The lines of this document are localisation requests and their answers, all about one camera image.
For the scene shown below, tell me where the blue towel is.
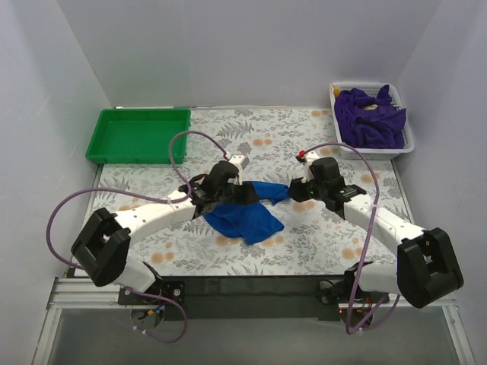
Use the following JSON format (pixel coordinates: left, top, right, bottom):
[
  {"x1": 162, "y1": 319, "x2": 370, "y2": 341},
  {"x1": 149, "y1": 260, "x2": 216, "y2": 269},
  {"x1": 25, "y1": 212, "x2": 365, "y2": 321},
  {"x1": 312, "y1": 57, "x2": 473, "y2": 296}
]
[{"x1": 204, "y1": 181, "x2": 289, "y2": 245}]

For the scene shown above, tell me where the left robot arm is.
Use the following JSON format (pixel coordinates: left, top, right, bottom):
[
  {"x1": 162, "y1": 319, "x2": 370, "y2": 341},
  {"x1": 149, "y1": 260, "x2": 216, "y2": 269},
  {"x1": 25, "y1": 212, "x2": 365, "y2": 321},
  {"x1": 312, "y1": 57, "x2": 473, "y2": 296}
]
[{"x1": 72, "y1": 155, "x2": 259, "y2": 293}]

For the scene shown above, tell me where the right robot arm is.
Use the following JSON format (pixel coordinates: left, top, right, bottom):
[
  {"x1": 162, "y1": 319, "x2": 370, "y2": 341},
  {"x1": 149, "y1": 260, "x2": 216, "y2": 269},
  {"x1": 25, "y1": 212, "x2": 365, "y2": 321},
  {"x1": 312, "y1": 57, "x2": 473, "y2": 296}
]
[{"x1": 288, "y1": 154, "x2": 464, "y2": 309}]

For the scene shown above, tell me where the purple towel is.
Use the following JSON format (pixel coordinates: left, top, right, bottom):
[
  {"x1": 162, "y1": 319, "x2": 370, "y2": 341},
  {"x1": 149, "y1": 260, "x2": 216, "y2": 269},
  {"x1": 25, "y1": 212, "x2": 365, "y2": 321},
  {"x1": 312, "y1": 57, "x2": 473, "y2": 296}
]
[{"x1": 334, "y1": 84, "x2": 406, "y2": 149}]

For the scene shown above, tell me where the green plastic tray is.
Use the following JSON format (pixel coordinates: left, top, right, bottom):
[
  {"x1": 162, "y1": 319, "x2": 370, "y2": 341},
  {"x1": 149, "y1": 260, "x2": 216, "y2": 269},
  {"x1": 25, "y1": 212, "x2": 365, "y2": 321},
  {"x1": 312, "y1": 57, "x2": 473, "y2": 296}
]
[{"x1": 85, "y1": 109, "x2": 191, "y2": 164}]

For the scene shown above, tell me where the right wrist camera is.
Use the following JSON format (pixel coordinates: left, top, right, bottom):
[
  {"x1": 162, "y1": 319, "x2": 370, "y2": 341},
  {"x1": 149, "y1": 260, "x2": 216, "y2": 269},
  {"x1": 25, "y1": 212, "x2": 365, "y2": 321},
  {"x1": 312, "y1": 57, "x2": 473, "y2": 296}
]
[{"x1": 297, "y1": 151, "x2": 320, "y2": 183}]

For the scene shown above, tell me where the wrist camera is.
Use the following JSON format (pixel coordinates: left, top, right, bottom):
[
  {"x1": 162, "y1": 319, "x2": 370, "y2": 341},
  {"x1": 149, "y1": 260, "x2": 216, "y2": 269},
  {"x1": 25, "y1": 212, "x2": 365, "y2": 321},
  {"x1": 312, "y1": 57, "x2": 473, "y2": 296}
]
[
  {"x1": 297, "y1": 151, "x2": 320, "y2": 183},
  {"x1": 228, "y1": 155, "x2": 250, "y2": 180}
]

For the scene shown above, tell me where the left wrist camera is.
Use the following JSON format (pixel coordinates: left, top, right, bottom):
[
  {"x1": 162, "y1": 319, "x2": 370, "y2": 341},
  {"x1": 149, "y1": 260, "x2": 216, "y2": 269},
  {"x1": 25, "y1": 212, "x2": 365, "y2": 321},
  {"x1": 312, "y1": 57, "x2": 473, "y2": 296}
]
[{"x1": 228, "y1": 155, "x2": 250, "y2": 180}]

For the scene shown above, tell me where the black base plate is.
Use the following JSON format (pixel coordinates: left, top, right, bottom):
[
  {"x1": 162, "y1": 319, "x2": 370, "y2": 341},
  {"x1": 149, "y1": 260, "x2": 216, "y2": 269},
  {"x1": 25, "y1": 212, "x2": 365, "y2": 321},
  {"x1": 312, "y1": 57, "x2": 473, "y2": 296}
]
[{"x1": 117, "y1": 276, "x2": 381, "y2": 324}]

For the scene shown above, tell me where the aluminium rail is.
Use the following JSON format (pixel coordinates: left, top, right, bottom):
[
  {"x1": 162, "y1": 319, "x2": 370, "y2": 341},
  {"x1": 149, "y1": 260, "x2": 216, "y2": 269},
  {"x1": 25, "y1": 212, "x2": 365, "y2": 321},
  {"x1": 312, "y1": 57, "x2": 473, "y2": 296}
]
[{"x1": 48, "y1": 278, "x2": 149, "y2": 309}]

